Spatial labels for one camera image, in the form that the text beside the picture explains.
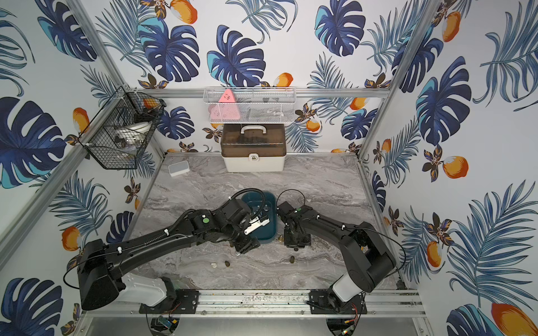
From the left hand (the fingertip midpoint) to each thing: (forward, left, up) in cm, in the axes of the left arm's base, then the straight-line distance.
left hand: (256, 235), depth 74 cm
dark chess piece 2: (-3, -14, -13) cm, 19 cm away
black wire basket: (+31, +59, +16) cm, 68 cm away
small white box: (+41, +47, -15) cm, 65 cm away
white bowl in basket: (+30, +48, +19) cm, 60 cm away
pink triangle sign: (+48, +18, +19) cm, 54 cm away
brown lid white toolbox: (+44, +6, +1) cm, 45 cm away
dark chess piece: (-6, +11, -15) cm, 19 cm away
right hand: (+3, -15, -14) cm, 21 cm away
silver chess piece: (-7, +16, -15) cm, 23 cm away
